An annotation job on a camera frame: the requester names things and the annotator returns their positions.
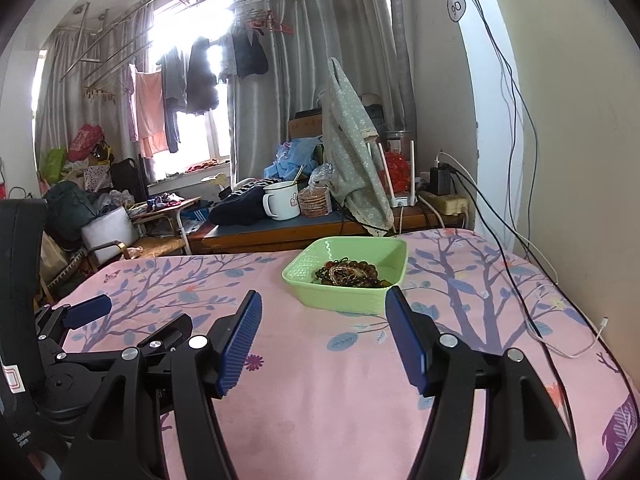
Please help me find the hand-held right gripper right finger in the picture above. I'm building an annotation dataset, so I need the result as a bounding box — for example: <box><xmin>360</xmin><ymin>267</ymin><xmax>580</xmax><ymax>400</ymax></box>
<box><xmin>385</xmin><ymin>286</ymin><xmax>586</xmax><ymax>480</ymax></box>

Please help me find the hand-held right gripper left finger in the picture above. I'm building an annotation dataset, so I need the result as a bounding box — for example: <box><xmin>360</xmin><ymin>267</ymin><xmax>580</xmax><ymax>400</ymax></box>
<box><xmin>61</xmin><ymin>290</ymin><xmax>263</xmax><ymax>480</ymax></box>

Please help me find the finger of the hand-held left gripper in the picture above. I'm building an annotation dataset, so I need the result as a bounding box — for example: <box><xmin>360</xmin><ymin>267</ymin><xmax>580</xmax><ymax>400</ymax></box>
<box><xmin>35</xmin><ymin>294</ymin><xmax>113</xmax><ymax>344</ymax></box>
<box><xmin>136</xmin><ymin>314</ymin><xmax>195</xmax><ymax>359</ymax></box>

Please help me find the green plastic basin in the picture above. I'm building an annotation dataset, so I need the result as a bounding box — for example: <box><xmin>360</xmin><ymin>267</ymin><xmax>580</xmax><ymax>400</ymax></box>
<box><xmin>281</xmin><ymin>236</ymin><xmax>408</xmax><ymax>316</ymax></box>

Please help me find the large brown bead bracelet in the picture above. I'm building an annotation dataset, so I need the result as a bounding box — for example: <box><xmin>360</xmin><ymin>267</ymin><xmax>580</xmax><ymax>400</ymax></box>
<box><xmin>345</xmin><ymin>259</ymin><xmax>386</xmax><ymax>286</ymax></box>

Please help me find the pile of beaded bracelets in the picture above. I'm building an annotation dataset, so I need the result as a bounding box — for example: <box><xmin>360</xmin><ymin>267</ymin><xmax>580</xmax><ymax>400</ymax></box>
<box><xmin>314</xmin><ymin>257</ymin><xmax>394</xmax><ymax>290</ymax></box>

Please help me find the white storage box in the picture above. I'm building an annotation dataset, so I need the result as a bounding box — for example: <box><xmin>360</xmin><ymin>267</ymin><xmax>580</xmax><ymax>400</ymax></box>
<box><xmin>81</xmin><ymin>205</ymin><xmax>140</xmax><ymax>253</ymax></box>

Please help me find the chair with woven seat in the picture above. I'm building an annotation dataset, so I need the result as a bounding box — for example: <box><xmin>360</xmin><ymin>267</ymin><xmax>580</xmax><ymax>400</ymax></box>
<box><xmin>85</xmin><ymin>235</ymin><xmax>188</xmax><ymax>266</ymax></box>

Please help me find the pink tree print bedsheet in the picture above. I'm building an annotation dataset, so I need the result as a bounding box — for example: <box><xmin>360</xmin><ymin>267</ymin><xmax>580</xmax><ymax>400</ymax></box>
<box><xmin>52</xmin><ymin>228</ymin><xmax>640</xmax><ymax>480</ymax></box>

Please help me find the dark green bag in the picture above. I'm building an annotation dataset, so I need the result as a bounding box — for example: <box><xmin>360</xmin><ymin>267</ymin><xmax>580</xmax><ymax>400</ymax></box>
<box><xmin>45</xmin><ymin>180</ymin><xmax>98</xmax><ymax>241</ymax></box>

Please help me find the wooden desk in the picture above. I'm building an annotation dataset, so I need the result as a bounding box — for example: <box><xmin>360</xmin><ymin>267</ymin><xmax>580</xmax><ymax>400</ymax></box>
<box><xmin>187</xmin><ymin>202</ymin><xmax>466</xmax><ymax>256</ymax></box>

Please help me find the low folding table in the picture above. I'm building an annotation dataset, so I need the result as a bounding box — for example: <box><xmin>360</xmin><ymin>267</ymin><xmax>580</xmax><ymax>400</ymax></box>
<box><xmin>129</xmin><ymin>196</ymin><xmax>203</xmax><ymax>256</ymax></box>

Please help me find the dark folded clothing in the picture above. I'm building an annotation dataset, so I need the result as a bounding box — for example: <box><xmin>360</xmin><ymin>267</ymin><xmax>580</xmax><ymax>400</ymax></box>
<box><xmin>207</xmin><ymin>182</ymin><xmax>273</xmax><ymax>227</ymax></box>

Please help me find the black suitcase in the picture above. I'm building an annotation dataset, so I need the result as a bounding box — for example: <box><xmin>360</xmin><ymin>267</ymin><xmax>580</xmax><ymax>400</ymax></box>
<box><xmin>110</xmin><ymin>157</ymin><xmax>150</xmax><ymax>201</ymax></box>

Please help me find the white router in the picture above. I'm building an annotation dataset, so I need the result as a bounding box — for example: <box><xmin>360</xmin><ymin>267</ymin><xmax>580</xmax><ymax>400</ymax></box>
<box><xmin>366</xmin><ymin>140</ymin><xmax>418</xmax><ymax>208</ymax></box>

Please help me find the beige power strip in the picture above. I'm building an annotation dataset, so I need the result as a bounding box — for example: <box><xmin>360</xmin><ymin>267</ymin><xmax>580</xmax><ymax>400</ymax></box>
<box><xmin>417</xmin><ymin>190</ymin><xmax>470</xmax><ymax>216</ymax></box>

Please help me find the white enamel mug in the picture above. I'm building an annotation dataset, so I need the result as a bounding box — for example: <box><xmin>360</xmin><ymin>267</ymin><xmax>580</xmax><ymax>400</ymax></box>
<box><xmin>262</xmin><ymin>181</ymin><xmax>302</xmax><ymax>221</ymax></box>

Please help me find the pink-red shopping bag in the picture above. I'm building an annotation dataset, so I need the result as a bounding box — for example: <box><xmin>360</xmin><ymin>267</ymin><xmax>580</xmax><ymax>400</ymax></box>
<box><xmin>67</xmin><ymin>124</ymin><xmax>105</xmax><ymax>162</ymax></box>

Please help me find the bag of round biscuits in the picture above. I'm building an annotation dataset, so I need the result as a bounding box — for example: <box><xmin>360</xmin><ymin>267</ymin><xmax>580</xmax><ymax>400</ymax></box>
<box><xmin>298</xmin><ymin>162</ymin><xmax>336</xmax><ymax>218</ymax></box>

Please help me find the red plastic bag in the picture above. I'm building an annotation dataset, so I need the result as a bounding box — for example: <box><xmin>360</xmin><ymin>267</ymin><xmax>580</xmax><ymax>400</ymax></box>
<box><xmin>382</xmin><ymin>152</ymin><xmax>416</xmax><ymax>193</ymax></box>

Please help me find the narrow grey curtain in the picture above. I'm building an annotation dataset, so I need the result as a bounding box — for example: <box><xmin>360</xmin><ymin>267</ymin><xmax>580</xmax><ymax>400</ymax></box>
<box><xmin>35</xmin><ymin>25</ymin><xmax>146</xmax><ymax>171</ymax></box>

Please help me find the grey-green floral cloth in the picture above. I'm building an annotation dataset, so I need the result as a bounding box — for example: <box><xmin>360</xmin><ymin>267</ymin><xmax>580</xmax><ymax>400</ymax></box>
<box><xmin>322</xmin><ymin>56</ymin><xmax>396</xmax><ymax>237</ymax></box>

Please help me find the glass jar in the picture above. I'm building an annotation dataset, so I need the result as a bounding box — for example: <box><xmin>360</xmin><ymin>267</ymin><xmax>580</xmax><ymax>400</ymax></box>
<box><xmin>384</xmin><ymin>131</ymin><xmax>416</xmax><ymax>156</ymax></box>

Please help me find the blue plastic bag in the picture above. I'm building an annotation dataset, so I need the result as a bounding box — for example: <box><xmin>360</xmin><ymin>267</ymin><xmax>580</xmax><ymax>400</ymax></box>
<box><xmin>265</xmin><ymin>137</ymin><xmax>326</xmax><ymax>181</ymax></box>

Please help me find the pink hanging garment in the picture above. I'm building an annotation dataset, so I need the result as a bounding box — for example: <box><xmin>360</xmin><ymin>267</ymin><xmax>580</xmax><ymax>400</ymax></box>
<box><xmin>131</xmin><ymin>67</ymin><xmax>168</xmax><ymax>158</ymax></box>

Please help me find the cardboard box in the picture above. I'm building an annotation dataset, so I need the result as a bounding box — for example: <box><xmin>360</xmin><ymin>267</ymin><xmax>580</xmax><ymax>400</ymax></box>
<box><xmin>287</xmin><ymin>109</ymin><xmax>326</xmax><ymax>141</ymax></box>

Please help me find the grey hanging garment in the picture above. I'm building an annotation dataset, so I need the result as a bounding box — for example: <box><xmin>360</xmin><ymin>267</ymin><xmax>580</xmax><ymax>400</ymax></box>
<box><xmin>160</xmin><ymin>46</ymin><xmax>188</xmax><ymax>153</ymax></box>

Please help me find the black hanging jacket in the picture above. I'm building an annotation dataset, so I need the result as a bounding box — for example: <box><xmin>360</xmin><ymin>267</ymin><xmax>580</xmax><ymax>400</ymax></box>
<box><xmin>186</xmin><ymin>36</ymin><xmax>219</xmax><ymax>115</ymax></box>

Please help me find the navy hanging vest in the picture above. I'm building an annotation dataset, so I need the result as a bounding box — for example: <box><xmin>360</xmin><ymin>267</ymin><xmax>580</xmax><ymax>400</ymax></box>
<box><xmin>231</xmin><ymin>27</ymin><xmax>269</xmax><ymax>79</ymax></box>

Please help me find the wide grey curtain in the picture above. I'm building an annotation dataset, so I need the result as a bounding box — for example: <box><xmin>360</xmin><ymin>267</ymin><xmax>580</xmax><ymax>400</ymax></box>
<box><xmin>227</xmin><ymin>0</ymin><xmax>421</xmax><ymax>196</ymax></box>

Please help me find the pink clothes hanger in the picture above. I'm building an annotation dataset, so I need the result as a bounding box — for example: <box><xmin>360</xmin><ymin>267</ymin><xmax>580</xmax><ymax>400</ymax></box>
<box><xmin>247</xmin><ymin>10</ymin><xmax>296</xmax><ymax>36</ymax></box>

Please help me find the black adapter cable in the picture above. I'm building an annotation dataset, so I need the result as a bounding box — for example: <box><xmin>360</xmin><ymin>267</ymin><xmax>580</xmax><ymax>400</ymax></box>
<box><xmin>447</xmin><ymin>165</ymin><xmax>566</xmax><ymax>351</ymax></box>

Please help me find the white charger cable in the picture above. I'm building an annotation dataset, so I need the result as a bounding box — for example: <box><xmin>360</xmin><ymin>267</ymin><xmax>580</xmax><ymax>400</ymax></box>
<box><xmin>435</xmin><ymin>151</ymin><xmax>610</xmax><ymax>359</ymax></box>

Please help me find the black wall cable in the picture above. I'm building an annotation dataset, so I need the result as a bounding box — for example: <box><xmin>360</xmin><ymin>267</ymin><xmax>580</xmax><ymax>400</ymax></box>
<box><xmin>447</xmin><ymin>0</ymin><xmax>543</xmax><ymax>261</ymax></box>

